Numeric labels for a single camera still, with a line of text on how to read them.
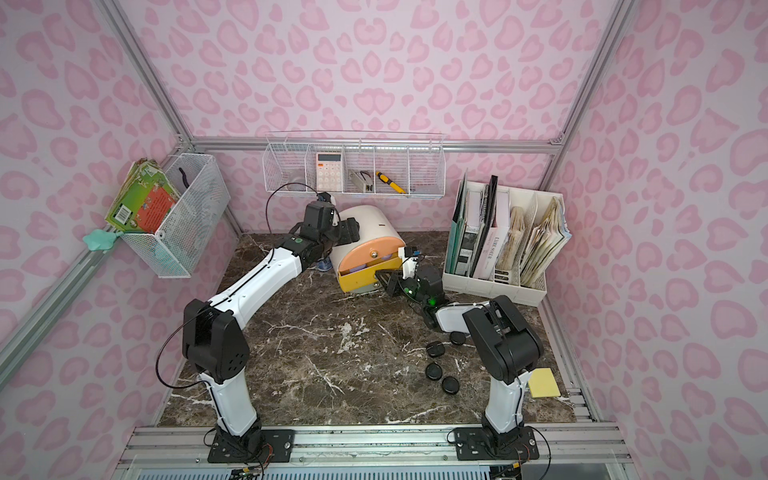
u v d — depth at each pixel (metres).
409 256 0.82
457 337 0.90
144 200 0.72
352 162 1.02
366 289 0.92
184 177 0.88
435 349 0.88
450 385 0.82
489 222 0.80
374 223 0.91
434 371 0.84
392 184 0.98
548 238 0.84
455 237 0.84
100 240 0.63
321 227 0.68
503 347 0.50
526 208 1.00
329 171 0.95
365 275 0.88
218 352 0.48
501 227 0.85
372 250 0.86
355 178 1.00
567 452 0.72
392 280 0.82
